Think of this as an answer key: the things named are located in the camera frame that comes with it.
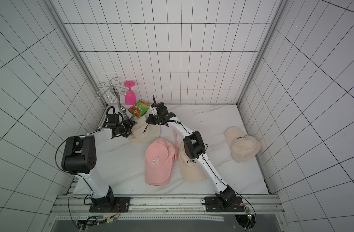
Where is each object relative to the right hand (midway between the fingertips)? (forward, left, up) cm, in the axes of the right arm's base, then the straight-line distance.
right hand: (149, 116), depth 103 cm
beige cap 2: (-35, -32, -7) cm, 47 cm away
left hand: (-9, +8, -1) cm, 12 cm away
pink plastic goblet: (+8, +14, +9) cm, 18 cm away
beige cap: (-13, +2, -3) cm, 13 cm away
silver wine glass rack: (+3, +19, +22) cm, 29 cm away
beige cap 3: (-20, -65, -4) cm, 68 cm away
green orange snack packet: (+6, +9, +1) cm, 10 cm away
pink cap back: (-30, -13, +1) cm, 33 cm away
